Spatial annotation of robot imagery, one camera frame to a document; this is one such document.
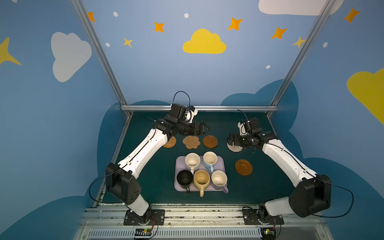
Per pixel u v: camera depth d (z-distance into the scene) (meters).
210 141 1.04
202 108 1.32
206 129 0.70
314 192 0.44
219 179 0.86
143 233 0.73
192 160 0.93
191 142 1.04
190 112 0.63
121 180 0.42
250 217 0.75
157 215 0.75
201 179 0.86
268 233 0.73
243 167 0.93
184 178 0.86
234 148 1.01
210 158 0.91
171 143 1.04
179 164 0.93
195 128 0.66
